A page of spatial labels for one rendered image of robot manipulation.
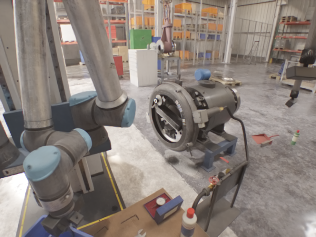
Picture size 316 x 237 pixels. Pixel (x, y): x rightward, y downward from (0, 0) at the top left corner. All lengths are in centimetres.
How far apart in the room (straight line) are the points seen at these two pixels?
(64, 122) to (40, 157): 57
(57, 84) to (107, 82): 40
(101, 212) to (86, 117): 70
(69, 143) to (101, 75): 28
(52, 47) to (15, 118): 41
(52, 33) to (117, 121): 55
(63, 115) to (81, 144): 49
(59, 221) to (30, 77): 44
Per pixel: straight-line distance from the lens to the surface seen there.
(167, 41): 605
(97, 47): 63
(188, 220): 83
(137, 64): 538
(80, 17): 61
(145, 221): 104
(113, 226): 104
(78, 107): 86
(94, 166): 148
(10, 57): 108
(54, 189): 52
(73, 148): 54
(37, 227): 81
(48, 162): 47
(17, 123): 108
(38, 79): 61
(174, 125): 161
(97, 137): 92
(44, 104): 62
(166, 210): 94
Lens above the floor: 135
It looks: 25 degrees down
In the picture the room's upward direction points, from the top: straight up
